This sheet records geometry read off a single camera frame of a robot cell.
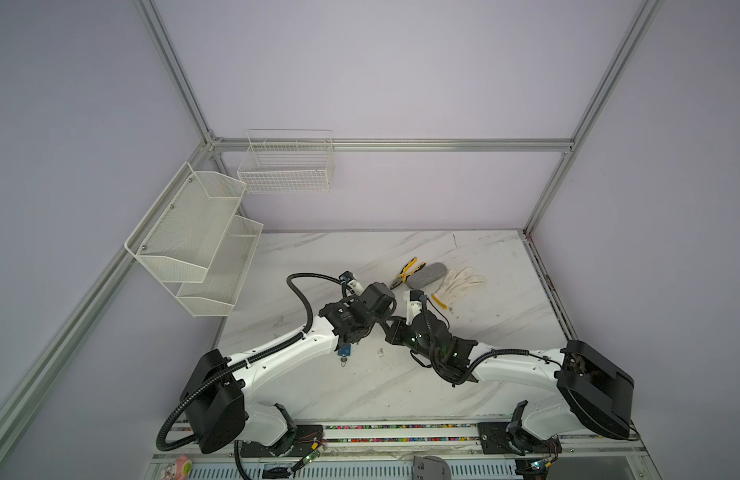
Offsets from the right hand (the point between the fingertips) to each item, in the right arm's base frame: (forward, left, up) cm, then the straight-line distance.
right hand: (376, 319), depth 79 cm
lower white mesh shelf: (+4, +43, +6) cm, 43 cm away
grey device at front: (-31, -13, -14) cm, 37 cm away
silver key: (-5, +10, -14) cm, 18 cm away
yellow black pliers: (+25, -9, -14) cm, 30 cm away
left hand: (+4, -1, +1) cm, 4 cm away
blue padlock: (-3, +10, -14) cm, 17 cm away
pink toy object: (-32, +44, -11) cm, 56 cm away
